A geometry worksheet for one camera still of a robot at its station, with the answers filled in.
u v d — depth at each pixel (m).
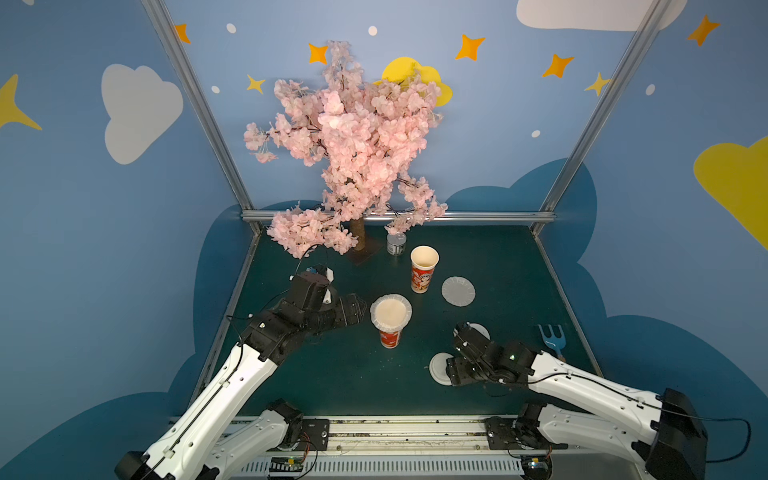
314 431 0.75
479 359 0.61
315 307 0.54
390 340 0.83
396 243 1.11
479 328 0.93
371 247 1.13
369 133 0.63
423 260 0.96
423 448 0.73
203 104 0.84
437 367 0.85
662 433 0.41
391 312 0.79
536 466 0.73
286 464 0.73
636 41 0.75
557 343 0.89
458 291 1.04
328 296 0.55
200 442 0.38
